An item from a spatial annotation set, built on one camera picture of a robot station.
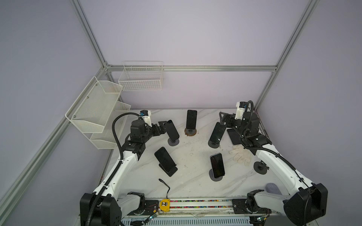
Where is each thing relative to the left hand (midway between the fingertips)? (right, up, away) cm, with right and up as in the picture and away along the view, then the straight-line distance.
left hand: (159, 125), depth 80 cm
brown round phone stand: (+19, -6, +25) cm, 32 cm away
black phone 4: (+33, -22, -3) cm, 40 cm away
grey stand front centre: (+30, -29, -2) cm, 42 cm away
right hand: (+35, +6, -3) cm, 36 cm away
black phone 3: (+37, -6, +12) cm, 39 cm away
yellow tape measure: (+4, -42, -7) cm, 43 cm away
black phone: (+6, -5, +16) cm, 17 cm away
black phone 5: (+3, -19, -2) cm, 20 cm away
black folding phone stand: (+6, -30, +6) cm, 31 cm away
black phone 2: (+19, +4, +18) cm, 27 cm away
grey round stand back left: (+6, -14, +18) cm, 24 cm away
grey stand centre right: (+35, -15, +18) cm, 42 cm away
